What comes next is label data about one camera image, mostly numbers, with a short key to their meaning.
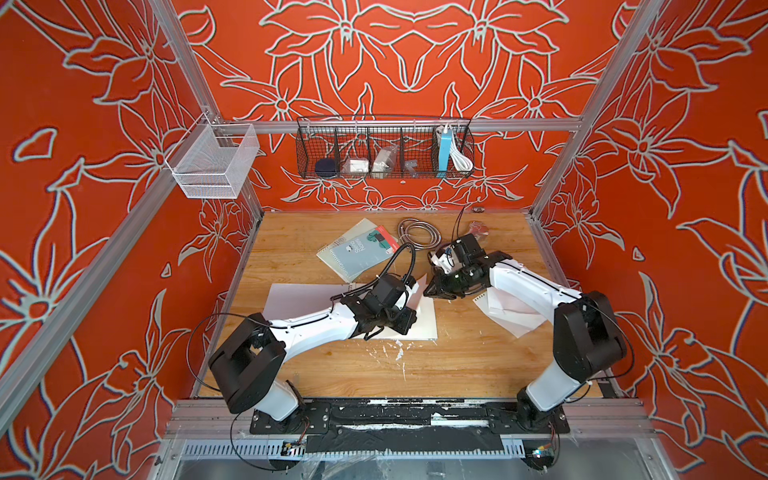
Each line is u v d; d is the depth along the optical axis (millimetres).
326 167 972
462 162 899
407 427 727
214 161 944
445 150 854
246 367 424
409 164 976
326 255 1066
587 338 455
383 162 905
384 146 971
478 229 1191
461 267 769
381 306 645
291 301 1005
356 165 856
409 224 1142
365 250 1074
